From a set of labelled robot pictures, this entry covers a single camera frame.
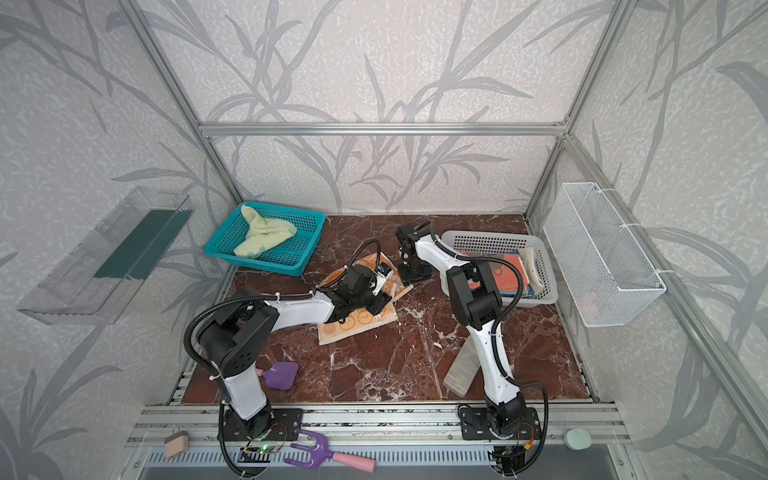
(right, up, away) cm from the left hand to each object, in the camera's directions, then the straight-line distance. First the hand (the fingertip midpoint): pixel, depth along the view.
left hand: (389, 285), depth 94 cm
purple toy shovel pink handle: (-29, -22, -14) cm, 39 cm away
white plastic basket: (+25, +14, +10) cm, 30 cm away
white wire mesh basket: (+47, +6, -33) cm, 58 cm away
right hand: (+7, +3, +8) cm, 11 cm away
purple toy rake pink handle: (-15, -37, -24) cm, 46 cm away
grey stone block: (+21, -21, -14) cm, 32 cm away
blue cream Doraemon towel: (+45, +1, -3) cm, 45 cm away
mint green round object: (+46, -33, -24) cm, 62 cm away
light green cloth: (-41, +15, +14) cm, 46 cm away
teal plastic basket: (-25, +20, +11) cm, 34 cm away
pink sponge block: (-49, -34, -24) cm, 65 cm away
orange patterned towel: (-17, -13, -3) cm, 22 cm away
